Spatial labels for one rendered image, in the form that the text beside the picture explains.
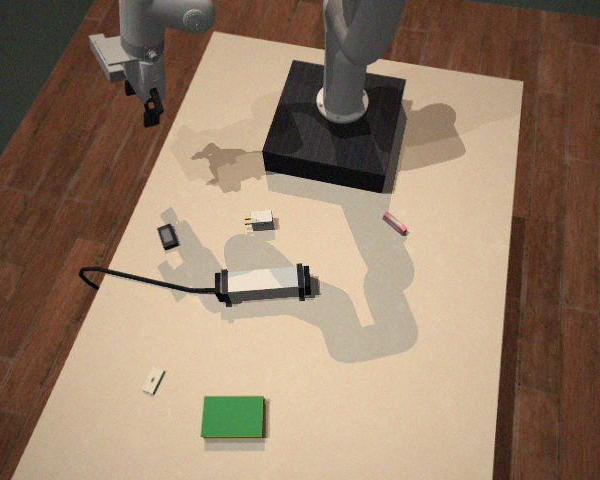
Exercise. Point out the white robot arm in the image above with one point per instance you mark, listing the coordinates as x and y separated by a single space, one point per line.
372 27

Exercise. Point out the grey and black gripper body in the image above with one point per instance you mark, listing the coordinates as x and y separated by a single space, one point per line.
144 75

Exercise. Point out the green rectangular block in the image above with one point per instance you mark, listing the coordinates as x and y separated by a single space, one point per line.
232 417

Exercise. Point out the white plug charger with two brass prongs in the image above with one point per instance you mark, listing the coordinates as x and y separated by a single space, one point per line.
261 220

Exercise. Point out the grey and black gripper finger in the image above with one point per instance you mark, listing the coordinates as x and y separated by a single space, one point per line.
128 88
149 118

